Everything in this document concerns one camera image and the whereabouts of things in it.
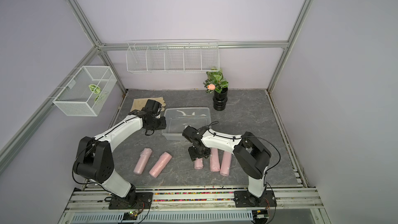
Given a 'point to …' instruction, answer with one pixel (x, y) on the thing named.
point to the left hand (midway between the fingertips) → (163, 126)
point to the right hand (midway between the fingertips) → (196, 155)
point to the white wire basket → (86, 93)
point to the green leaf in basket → (95, 87)
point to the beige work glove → (140, 103)
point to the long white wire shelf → (172, 56)
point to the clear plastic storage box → (178, 118)
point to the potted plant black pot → (216, 83)
